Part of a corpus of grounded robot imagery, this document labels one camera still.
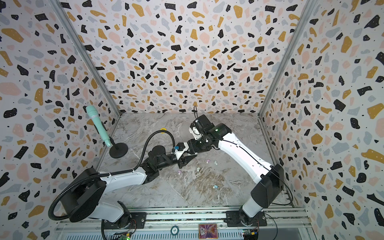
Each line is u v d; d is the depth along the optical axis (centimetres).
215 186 85
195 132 69
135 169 58
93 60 90
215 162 95
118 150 98
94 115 76
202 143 63
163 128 113
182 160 70
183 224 73
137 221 73
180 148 65
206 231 70
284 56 90
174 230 71
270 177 43
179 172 90
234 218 75
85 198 42
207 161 95
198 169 92
